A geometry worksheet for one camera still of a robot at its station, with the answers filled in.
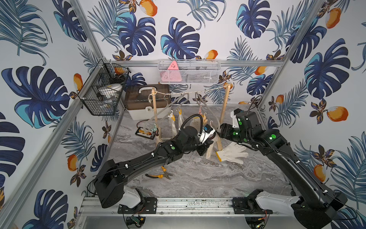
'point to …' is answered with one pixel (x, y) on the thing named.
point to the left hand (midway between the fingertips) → (212, 138)
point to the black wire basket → (96, 103)
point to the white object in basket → (112, 90)
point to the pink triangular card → (172, 74)
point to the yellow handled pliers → (165, 174)
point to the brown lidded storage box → (138, 101)
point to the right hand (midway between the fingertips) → (220, 129)
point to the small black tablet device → (146, 132)
